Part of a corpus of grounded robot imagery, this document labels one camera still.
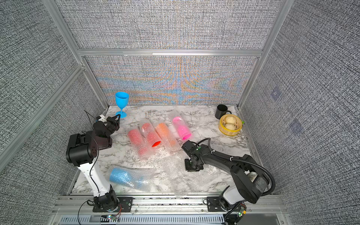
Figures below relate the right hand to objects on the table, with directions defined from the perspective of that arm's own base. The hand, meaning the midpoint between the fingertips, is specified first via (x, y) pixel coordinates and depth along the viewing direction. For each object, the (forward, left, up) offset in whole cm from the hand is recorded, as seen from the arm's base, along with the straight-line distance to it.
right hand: (188, 166), depth 85 cm
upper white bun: (+34, -32, +3) cm, 47 cm away
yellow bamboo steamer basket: (+27, -26, 0) cm, 37 cm away
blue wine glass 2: (-5, +30, -5) cm, 30 cm away
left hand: (+33, +44, +12) cm, 57 cm away
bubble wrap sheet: (-7, +9, -2) cm, 12 cm away
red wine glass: (+18, +24, +6) cm, 31 cm away
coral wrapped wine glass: (+14, +32, +5) cm, 35 cm away
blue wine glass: (+34, +41, +23) cm, 58 cm away
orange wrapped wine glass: (+27, +16, -1) cm, 32 cm away
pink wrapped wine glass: (+23, +3, +5) cm, 23 cm away
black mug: (+41, -27, +4) cm, 49 cm away
